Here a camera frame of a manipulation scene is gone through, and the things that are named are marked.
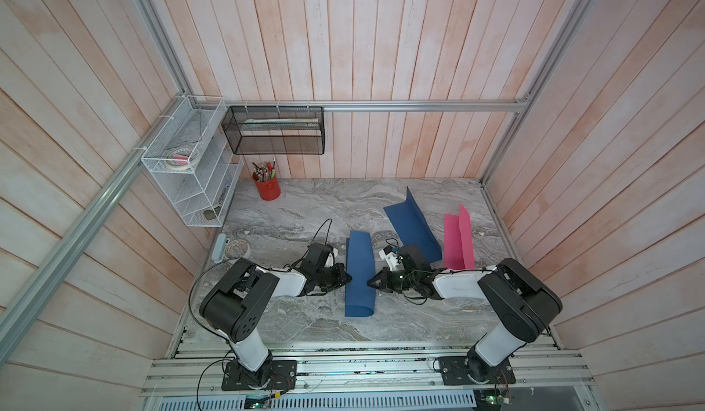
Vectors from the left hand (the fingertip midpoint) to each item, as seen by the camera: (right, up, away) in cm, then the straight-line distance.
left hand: (351, 282), depth 91 cm
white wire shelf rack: (-43, +30, -14) cm, 54 cm away
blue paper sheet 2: (+24, +17, +15) cm, 33 cm away
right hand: (+5, +1, -3) cm, 6 cm away
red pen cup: (-34, +33, +20) cm, 51 cm away
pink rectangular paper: (+37, +14, +2) cm, 40 cm away
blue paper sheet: (+3, -5, -3) cm, 6 cm away
